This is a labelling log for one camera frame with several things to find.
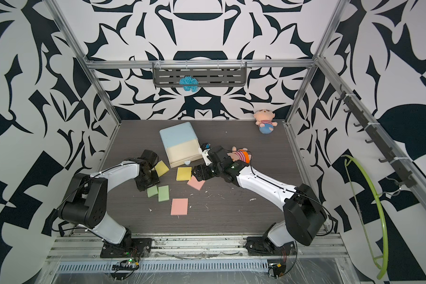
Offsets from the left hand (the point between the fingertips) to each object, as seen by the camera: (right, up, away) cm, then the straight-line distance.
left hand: (152, 181), depth 93 cm
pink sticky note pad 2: (+15, -10, -8) cm, 20 cm away
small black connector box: (+57, -29, -22) cm, 68 cm away
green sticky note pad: (+2, -3, -6) cm, 7 cm away
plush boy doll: (+63, +35, +19) cm, 74 cm away
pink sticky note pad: (+23, -1, -2) cm, 23 cm away
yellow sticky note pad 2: (+16, +4, 0) cm, 17 cm away
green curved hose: (+80, -17, -41) cm, 92 cm away
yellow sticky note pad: (+3, +6, +3) cm, 8 cm away
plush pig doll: (+46, +13, +3) cm, 48 cm away
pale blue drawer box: (+15, +19, 0) cm, 24 cm away
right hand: (+25, +9, -11) cm, 29 cm away
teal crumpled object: (+19, +50, -2) cm, 54 cm away
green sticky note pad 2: (+7, -5, -5) cm, 10 cm away
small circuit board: (-2, -28, -22) cm, 35 cm away
